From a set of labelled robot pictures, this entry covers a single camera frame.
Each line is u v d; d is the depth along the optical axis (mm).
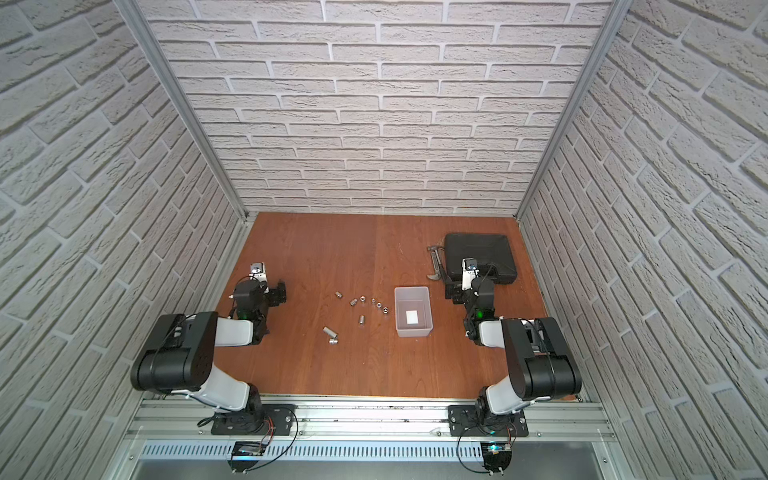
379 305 925
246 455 706
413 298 954
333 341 855
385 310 922
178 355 458
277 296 874
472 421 727
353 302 945
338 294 962
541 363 462
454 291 848
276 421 730
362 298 945
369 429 740
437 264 1035
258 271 817
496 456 706
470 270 808
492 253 1033
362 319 902
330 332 878
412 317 926
